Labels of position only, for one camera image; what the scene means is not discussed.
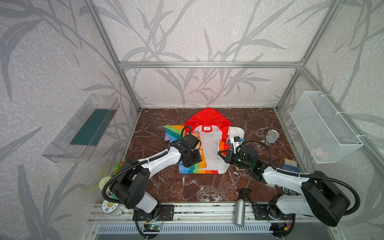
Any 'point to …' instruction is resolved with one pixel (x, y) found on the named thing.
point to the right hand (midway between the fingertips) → (218, 148)
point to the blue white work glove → (291, 165)
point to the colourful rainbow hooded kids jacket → (212, 129)
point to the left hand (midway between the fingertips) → (201, 155)
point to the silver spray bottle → (240, 206)
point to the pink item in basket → (318, 151)
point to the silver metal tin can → (272, 136)
